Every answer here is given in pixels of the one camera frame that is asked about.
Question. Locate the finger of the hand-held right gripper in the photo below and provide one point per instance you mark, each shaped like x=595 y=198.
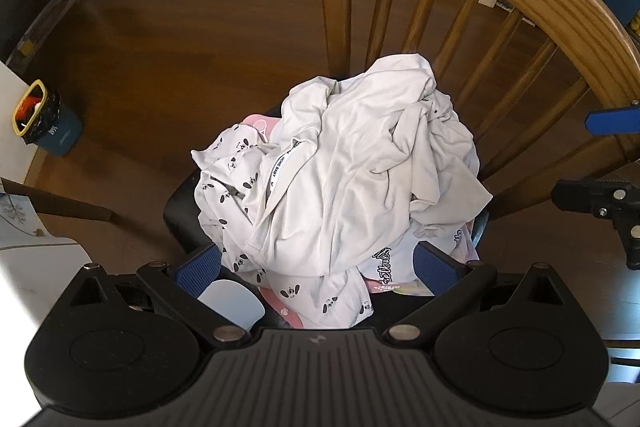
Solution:
x=597 y=202
x=611 y=121

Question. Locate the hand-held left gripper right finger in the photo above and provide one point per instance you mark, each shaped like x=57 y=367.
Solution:
x=436 y=267

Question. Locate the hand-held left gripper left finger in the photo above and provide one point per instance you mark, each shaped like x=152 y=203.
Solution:
x=200 y=268

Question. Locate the cream t-shirt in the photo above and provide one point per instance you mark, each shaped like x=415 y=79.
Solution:
x=360 y=157

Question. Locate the white script print garment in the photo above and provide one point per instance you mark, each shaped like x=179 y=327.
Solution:
x=395 y=264

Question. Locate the white rounded card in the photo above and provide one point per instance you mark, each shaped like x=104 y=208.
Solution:
x=231 y=304

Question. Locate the panda print garment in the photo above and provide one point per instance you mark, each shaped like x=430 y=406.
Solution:
x=225 y=187

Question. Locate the pink garment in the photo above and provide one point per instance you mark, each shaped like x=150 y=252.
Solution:
x=252 y=123

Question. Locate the dark bin with yellow rim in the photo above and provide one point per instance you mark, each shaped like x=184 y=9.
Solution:
x=60 y=132

